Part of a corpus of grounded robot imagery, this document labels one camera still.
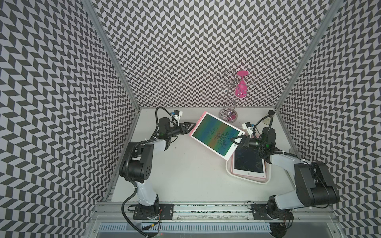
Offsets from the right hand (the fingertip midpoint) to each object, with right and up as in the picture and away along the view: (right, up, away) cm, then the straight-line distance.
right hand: (230, 142), depth 80 cm
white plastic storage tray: (+22, -16, +2) cm, 27 cm away
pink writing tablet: (+11, -12, +6) cm, 18 cm away
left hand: (-21, +9, +9) cm, 25 cm away
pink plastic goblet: (+11, +33, +19) cm, 40 cm away
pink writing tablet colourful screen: (-9, +4, +4) cm, 10 cm away
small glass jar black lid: (+31, +12, +24) cm, 41 cm away
